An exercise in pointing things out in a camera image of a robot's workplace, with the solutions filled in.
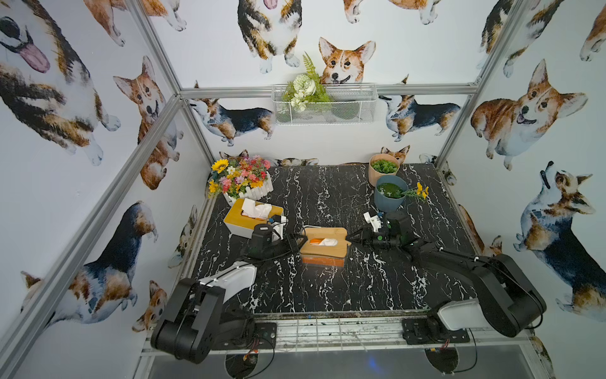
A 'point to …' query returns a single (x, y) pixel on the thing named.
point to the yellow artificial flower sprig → (418, 193)
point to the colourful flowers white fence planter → (246, 178)
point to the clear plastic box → (309, 255)
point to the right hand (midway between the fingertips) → (352, 233)
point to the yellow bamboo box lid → (233, 215)
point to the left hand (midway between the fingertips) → (303, 234)
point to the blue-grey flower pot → (390, 192)
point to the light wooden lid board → (332, 242)
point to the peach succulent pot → (382, 164)
